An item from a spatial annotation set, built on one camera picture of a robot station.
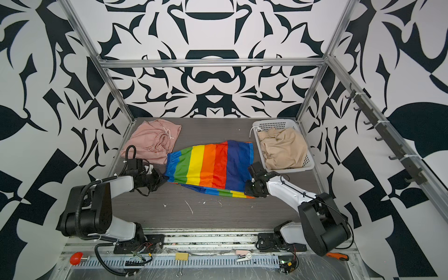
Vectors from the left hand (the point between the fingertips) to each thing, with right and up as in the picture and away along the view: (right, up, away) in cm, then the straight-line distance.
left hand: (169, 174), depth 92 cm
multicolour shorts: (+26, +3, 0) cm, 27 cm away
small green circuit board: (+54, -31, -21) cm, 66 cm away
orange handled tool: (+74, -28, -22) cm, 82 cm away
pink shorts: (-13, +17, +12) cm, 25 cm away
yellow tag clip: (+12, -29, -20) cm, 37 cm away
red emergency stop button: (-29, -28, -23) cm, 46 cm away
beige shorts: (+61, +13, +6) cm, 63 cm away
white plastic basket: (+53, +27, +16) cm, 62 cm away
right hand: (+41, -7, -4) cm, 42 cm away
